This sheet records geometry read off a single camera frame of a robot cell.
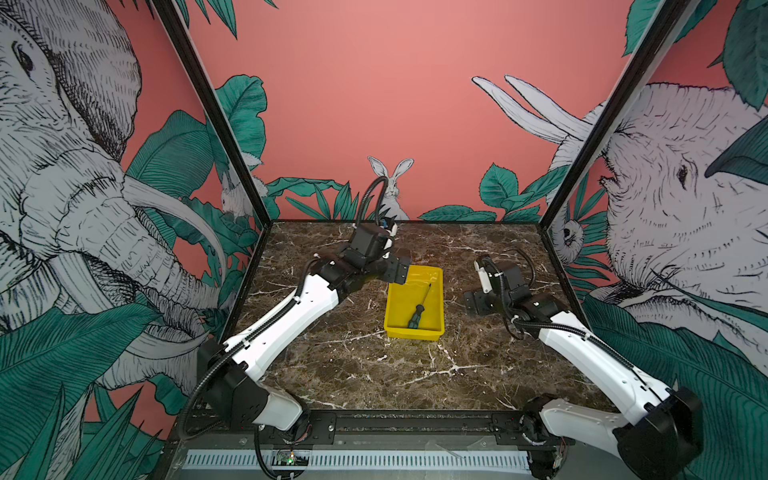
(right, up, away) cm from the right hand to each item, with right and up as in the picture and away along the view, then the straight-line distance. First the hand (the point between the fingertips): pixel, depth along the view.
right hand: (478, 286), depth 82 cm
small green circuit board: (-49, -40, -12) cm, 65 cm away
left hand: (-23, +9, -6) cm, 25 cm away
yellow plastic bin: (-13, -3, +20) cm, 25 cm away
